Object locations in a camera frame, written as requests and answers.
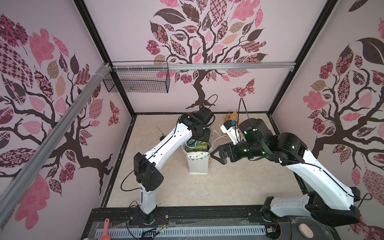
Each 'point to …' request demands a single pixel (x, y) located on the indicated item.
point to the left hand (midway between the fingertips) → (201, 138)
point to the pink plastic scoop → (105, 236)
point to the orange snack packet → (232, 116)
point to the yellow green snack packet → (199, 146)
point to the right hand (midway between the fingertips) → (218, 151)
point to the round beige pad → (306, 230)
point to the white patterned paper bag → (199, 163)
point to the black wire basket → (138, 77)
